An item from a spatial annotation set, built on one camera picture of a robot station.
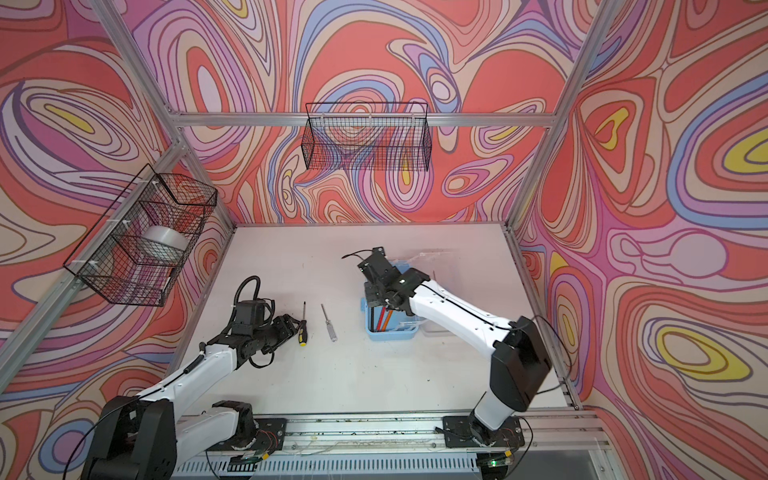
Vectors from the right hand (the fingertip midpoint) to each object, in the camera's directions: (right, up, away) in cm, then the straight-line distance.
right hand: (382, 296), depth 83 cm
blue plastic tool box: (+2, -10, +10) cm, 14 cm away
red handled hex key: (-1, -8, +11) cm, 14 cm away
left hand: (-25, -10, +6) cm, 28 cm away
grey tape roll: (-52, +14, -13) cm, 55 cm away
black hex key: (-3, -9, +10) cm, 14 cm away
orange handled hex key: (+1, -9, +10) cm, 14 cm away
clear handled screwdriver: (-17, -11, +8) cm, 21 cm away
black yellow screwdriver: (-24, -12, +6) cm, 27 cm away
